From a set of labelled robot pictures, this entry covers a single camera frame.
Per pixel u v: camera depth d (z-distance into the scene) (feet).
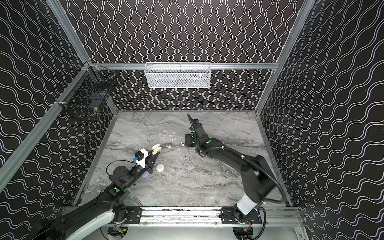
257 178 1.48
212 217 2.46
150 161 2.25
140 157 2.02
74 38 2.62
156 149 2.42
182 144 3.29
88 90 3.11
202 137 2.18
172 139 3.38
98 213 1.81
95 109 2.69
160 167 2.94
